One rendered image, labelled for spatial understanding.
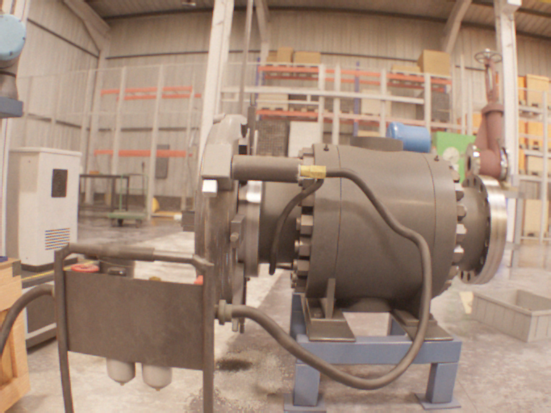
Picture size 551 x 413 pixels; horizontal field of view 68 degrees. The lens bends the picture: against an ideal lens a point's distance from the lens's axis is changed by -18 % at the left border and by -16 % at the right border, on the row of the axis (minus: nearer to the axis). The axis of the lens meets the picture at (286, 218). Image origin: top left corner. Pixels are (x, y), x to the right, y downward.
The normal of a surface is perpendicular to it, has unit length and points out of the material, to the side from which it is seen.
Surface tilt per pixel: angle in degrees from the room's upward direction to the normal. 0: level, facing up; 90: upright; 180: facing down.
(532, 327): 90
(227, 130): 40
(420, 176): 50
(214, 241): 98
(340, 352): 90
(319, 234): 95
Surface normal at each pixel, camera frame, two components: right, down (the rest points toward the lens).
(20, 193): -0.15, 0.04
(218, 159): 0.04, -0.33
